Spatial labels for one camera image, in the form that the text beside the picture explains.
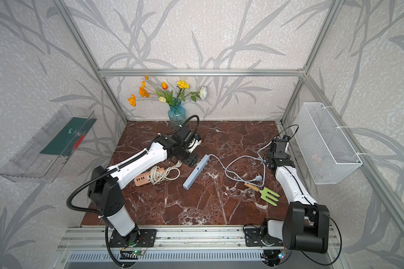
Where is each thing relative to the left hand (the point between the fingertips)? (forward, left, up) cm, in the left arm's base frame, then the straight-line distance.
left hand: (192, 157), depth 85 cm
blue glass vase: (+36, +13, -4) cm, 38 cm away
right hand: (+3, -45, 0) cm, 45 cm away
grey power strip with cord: (+2, -5, -10) cm, 12 cm away
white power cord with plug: (-2, +13, -14) cm, 19 cm away
